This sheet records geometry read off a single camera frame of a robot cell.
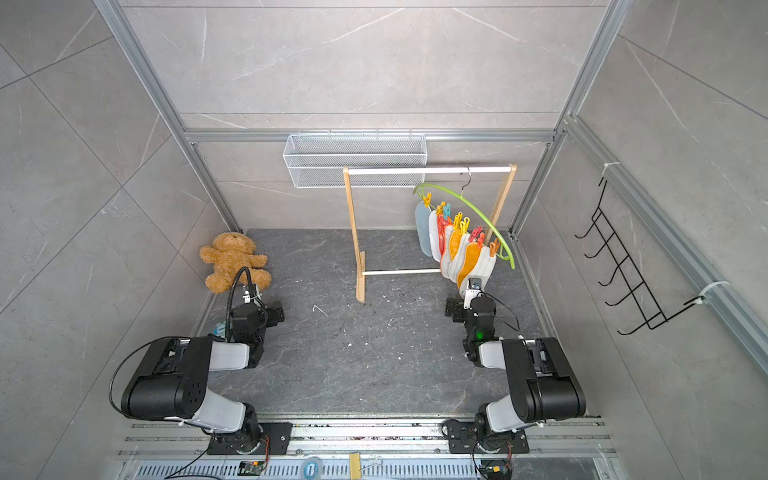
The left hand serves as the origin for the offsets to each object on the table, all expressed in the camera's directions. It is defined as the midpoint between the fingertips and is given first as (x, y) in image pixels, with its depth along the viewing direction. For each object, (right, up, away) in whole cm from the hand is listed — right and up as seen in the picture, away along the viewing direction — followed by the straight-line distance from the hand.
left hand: (264, 298), depth 94 cm
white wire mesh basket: (+16, +47, +7) cm, 50 cm away
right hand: (+66, +2, 0) cm, 66 cm away
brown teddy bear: (-16, +15, +9) cm, 24 cm away
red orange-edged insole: (+57, +24, -3) cm, 62 cm away
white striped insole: (+68, +10, -8) cm, 69 cm away
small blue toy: (-12, -9, -3) cm, 16 cm away
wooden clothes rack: (+30, +8, +11) cm, 33 cm away
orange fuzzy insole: (+64, +12, -5) cm, 66 cm away
